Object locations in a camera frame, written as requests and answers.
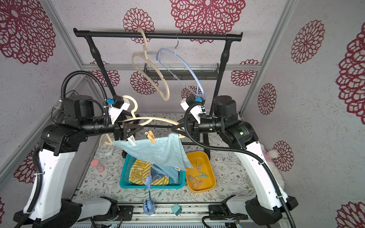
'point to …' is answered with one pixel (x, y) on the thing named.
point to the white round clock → (106, 150)
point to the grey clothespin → (191, 178)
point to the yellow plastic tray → (206, 167)
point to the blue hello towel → (157, 173)
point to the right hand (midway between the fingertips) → (172, 127)
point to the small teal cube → (176, 209)
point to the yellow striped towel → (140, 170)
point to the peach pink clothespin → (198, 167)
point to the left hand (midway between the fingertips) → (138, 124)
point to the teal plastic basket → (125, 183)
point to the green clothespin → (204, 175)
